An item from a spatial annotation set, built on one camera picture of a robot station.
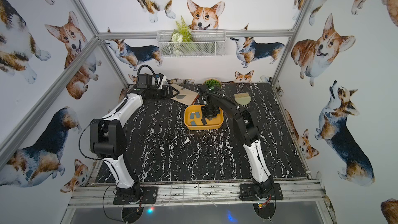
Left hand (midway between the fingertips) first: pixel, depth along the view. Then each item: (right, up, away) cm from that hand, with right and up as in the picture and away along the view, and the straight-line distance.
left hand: (176, 90), depth 91 cm
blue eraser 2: (+11, -16, +13) cm, 23 cm away
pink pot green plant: (+21, +6, +15) cm, 27 cm away
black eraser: (+16, -20, +9) cm, 27 cm away
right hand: (+18, -15, +3) cm, 24 cm away
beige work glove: (+2, -4, +22) cm, 23 cm away
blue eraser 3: (+9, -21, +8) cm, 24 cm away
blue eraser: (+8, -16, +13) cm, 22 cm away
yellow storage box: (+9, -19, +10) cm, 23 cm away
